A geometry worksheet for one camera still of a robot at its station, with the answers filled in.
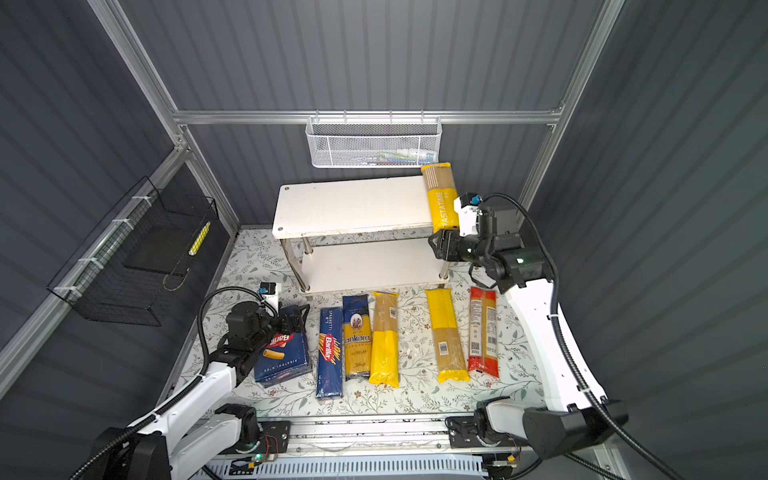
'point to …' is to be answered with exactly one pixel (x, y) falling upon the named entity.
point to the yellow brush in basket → (194, 248)
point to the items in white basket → (397, 157)
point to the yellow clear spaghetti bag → (385, 347)
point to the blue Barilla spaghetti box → (329, 362)
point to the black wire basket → (137, 257)
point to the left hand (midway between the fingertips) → (294, 305)
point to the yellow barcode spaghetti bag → (449, 354)
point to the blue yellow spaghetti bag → (357, 336)
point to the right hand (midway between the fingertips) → (443, 241)
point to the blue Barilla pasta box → (283, 359)
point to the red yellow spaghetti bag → (483, 340)
